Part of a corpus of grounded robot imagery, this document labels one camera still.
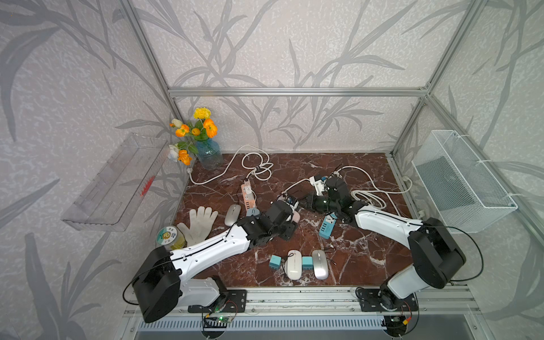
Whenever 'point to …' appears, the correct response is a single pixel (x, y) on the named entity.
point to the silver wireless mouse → (320, 264)
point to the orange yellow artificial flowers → (199, 128)
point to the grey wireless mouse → (232, 214)
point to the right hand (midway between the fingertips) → (294, 201)
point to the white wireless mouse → (293, 265)
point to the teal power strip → (327, 224)
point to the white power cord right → (371, 195)
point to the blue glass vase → (210, 154)
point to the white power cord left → (253, 171)
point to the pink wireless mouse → (296, 217)
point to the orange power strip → (248, 195)
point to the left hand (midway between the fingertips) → (292, 224)
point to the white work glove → (200, 224)
